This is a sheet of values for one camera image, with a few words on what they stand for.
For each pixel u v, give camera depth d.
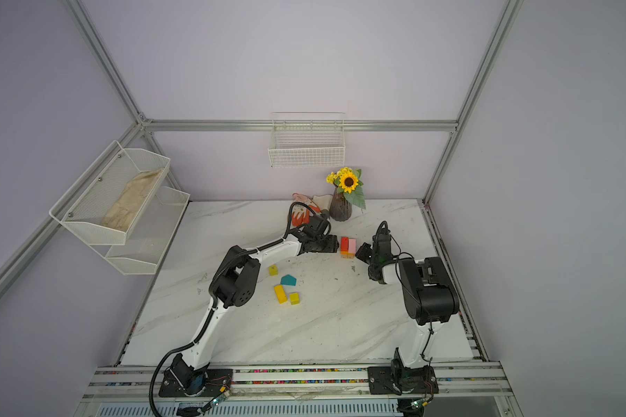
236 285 0.60
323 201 1.19
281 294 0.90
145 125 0.93
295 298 0.89
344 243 1.01
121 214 0.75
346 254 1.00
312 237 0.83
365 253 0.91
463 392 0.73
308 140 0.95
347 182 0.95
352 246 1.01
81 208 0.67
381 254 0.79
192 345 0.63
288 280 0.96
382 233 0.85
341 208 1.10
